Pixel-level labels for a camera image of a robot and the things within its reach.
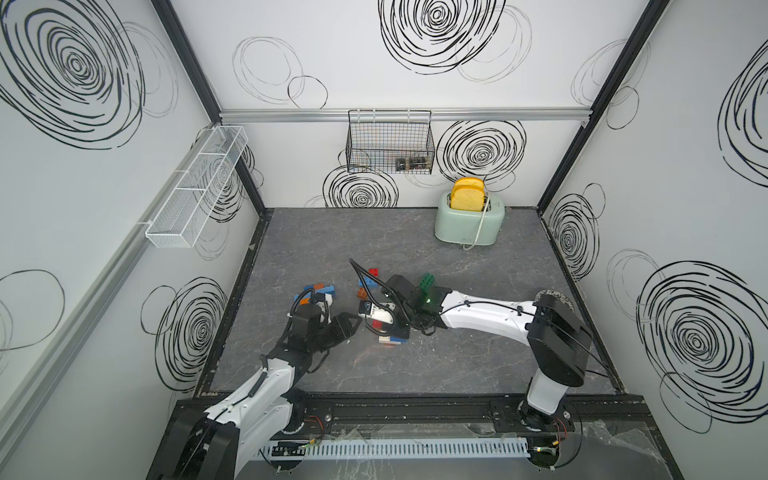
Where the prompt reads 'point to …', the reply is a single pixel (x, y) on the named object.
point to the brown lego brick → (362, 294)
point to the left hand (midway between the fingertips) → (356, 322)
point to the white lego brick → (384, 339)
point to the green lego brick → (426, 281)
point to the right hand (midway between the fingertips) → (383, 320)
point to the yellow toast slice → (468, 194)
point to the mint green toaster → (469, 227)
